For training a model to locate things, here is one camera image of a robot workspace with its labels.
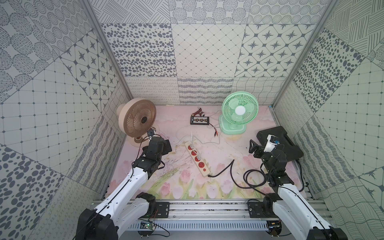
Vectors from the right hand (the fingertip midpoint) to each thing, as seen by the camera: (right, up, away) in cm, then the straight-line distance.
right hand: (258, 143), depth 84 cm
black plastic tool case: (+25, -7, +9) cm, 27 cm away
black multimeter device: (-33, +12, +27) cm, 44 cm away
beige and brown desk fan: (-68, +15, -5) cm, 70 cm away
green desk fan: (-10, +20, +3) cm, 22 cm away
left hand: (-57, +1, -2) cm, 58 cm away
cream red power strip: (-34, -12, +4) cm, 36 cm away
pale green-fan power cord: (-30, -3, +15) cm, 34 cm away
